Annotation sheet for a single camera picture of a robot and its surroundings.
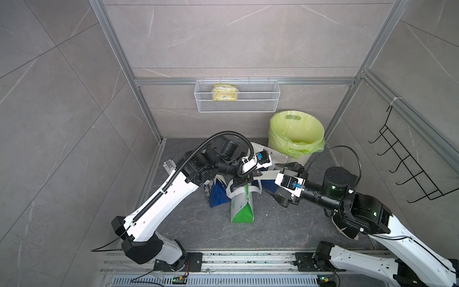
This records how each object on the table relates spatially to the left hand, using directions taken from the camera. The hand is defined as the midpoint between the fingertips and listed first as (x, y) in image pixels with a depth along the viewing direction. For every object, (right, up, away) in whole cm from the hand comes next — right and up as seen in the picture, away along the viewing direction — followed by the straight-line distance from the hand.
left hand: (260, 169), depth 60 cm
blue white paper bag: (-18, -13, +24) cm, 32 cm away
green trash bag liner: (+26, +16, +39) cm, 49 cm away
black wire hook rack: (+58, -7, +1) cm, 59 cm away
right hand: (+4, -1, -4) cm, 6 cm away
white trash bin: (+27, +2, +30) cm, 40 cm away
